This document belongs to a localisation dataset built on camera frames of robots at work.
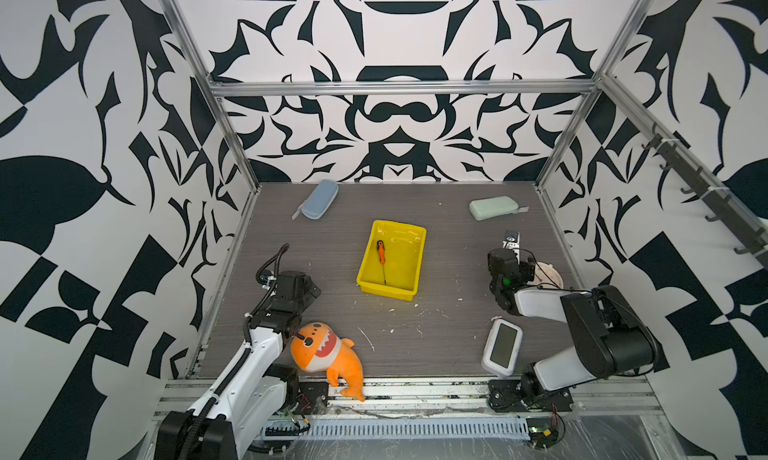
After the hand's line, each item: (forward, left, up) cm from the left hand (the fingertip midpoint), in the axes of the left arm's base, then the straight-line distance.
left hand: (300, 287), depth 86 cm
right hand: (+9, -65, +1) cm, 66 cm away
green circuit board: (-36, -60, -9) cm, 70 cm away
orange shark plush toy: (-17, -6, +1) cm, 18 cm away
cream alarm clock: (-2, -66, +8) cm, 67 cm away
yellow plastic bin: (+15, -31, -7) cm, 35 cm away
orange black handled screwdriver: (+17, -23, -5) cm, 29 cm away
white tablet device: (-16, -54, -3) cm, 57 cm away
